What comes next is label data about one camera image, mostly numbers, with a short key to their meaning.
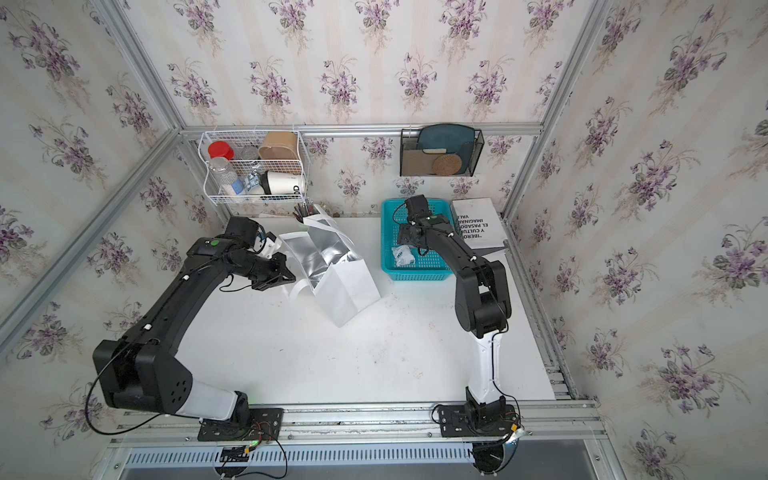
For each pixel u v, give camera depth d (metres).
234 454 0.71
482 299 0.54
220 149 0.92
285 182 0.92
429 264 1.04
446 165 0.96
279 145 0.88
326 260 0.98
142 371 0.40
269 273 0.70
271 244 0.76
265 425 0.72
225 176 0.90
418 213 0.77
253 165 0.93
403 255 1.03
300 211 1.01
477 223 1.08
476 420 0.65
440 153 0.93
